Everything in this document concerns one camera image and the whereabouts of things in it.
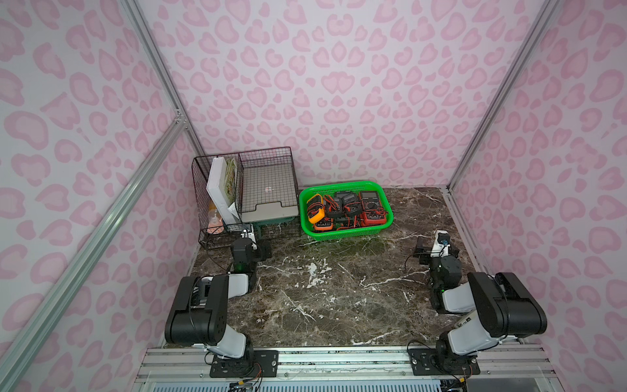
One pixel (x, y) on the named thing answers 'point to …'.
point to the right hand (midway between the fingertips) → (433, 236)
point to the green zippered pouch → (269, 194)
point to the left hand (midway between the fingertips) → (254, 237)
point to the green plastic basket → (346, 225)
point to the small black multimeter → (335, 205)
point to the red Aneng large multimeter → (371, 210)
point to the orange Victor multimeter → (325, 224)
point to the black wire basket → (212, 233)
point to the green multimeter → (347, 203)
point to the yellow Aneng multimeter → (315, 208)
